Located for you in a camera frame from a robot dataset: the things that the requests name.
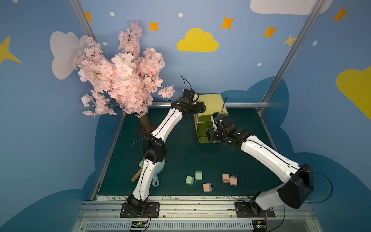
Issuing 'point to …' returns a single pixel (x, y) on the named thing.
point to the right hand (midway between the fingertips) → (211, 131)
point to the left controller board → (138, 224)
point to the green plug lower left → (190, 180)
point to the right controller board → (260, 225)
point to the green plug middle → (198, 175)
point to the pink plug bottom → (207, 187)
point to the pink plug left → (225, 178)
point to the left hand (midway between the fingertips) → (202, 106)
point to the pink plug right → (233, 180)
